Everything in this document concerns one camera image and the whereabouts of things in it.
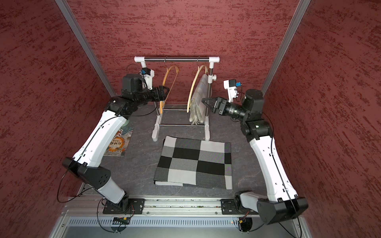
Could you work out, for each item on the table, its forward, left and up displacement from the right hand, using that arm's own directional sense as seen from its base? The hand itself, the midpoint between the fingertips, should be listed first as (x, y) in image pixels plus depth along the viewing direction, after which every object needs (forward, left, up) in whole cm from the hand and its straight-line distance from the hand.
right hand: (204, 105), depth 61 cm
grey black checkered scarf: (-8, +10, -42) cm, 44 cm away
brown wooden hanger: (+40, +31, -39) cm, 64 cm away
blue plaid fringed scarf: (+16, +2, -20) cm, 26 cm away
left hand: (+13, +20, -3) cm, 24 cm away
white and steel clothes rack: (+23, +31, -39) cm, 55 cm away
